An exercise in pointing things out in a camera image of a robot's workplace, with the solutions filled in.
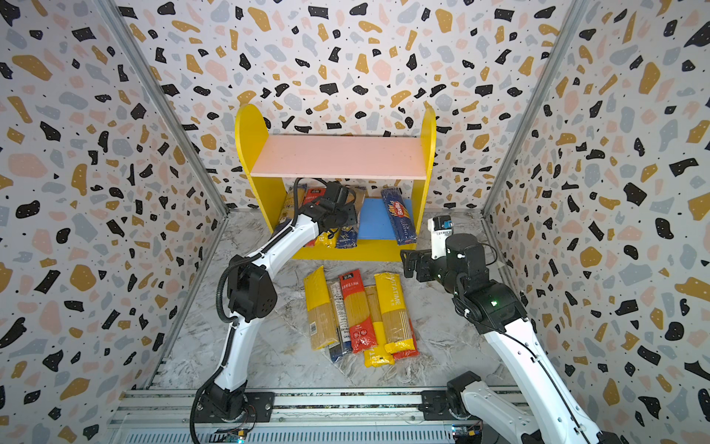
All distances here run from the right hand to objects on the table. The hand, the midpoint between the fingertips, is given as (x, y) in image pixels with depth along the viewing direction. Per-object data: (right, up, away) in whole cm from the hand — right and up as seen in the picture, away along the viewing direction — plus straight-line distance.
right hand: (415, 245), depth 67 cm
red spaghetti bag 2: (0, -33, +14) cm, 36 cm away
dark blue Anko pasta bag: (-40, +11, +31) cm, 52 cm away
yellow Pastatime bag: (-26, +1, +24) cm, 35 cm away
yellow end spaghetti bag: (-9, -33, +14) cm, 37 cm away
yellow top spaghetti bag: (-26, -27, +18) cm, 41 cm away
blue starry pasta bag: (-19, +2, +23) cm, 29 cm away
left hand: (-17, +12, +27) cm, 34 cm away
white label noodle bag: (-20, -26, +19) cm, 37 cm away
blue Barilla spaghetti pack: (-1, +10, +30) cm, 31 cm away
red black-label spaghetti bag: (-34, +18, +40) cm, 55 cm away
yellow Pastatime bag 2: (-3, -27, +14) cm, 31 cm away
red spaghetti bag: (-14, -25, +19) cm, 34 cm away
